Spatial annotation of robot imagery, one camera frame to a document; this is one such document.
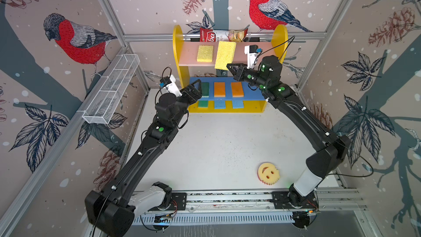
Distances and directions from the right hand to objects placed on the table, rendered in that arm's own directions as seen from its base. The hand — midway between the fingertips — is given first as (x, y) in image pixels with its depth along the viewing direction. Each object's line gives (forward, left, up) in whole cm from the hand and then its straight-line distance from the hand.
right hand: (221, 68), depth 68 cm
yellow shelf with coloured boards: (+39, +25, -31) cm, 55 cm away
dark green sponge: (+15, +11, -28) cm, 34 cm away
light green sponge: (+15, +14, -41) cm, 46 cm away
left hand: (-7, +11, -1) cm, 13 cm away
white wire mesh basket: (-13, +53, -11) cm, 55 cm away
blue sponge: (+15, +2, -42) cm, 44 cm away
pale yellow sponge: (+15, +2, -27) cm, 31 cm away
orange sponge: (+14, -9, -26) cm, 30 cm away
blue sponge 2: (+14, -10, -40) cm, 44 cm away
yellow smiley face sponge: (-29, -24, -43) cm, 57 cm away
